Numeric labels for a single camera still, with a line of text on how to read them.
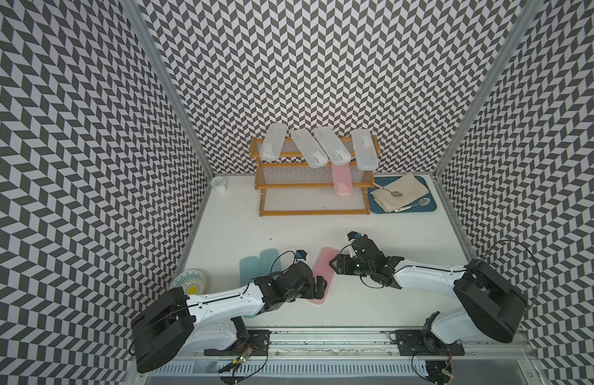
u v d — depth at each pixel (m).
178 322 0.41
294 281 0.61
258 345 0.71
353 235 0.81
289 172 1.24
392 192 1.11
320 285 0.73
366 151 0.87
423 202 1.04
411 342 0.72
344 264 0.77
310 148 0.89
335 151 0.86
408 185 1.13
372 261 0.67
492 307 0.43
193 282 0.84
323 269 0.91
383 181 1.15
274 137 0.92
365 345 0.75
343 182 0.94
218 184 1.11
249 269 0.89
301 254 0.76
